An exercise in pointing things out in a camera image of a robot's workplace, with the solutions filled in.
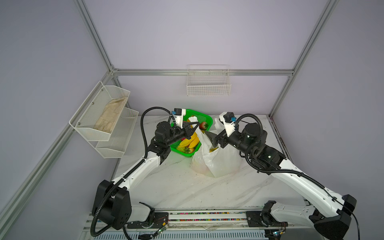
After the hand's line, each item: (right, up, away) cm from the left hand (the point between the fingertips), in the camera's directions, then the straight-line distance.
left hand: (199, 123), depth 72 cm
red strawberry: (+4, 0, +35) cm, 35 cm away
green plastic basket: (+2, +7, +40) cm, 40 cm away
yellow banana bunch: (-4, -11, +19) cm, 22 cm away
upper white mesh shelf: (-56, +3, +7) cm, 57 cm away
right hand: (+6, 0, -9) cm, 11 cm away
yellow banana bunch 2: (+7, -13, +3) cm, 15 cm away
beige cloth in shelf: (-48, +2, +4) cm, 48 cm away
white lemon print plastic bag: (+6, -19, +5) cm, 20 cm away
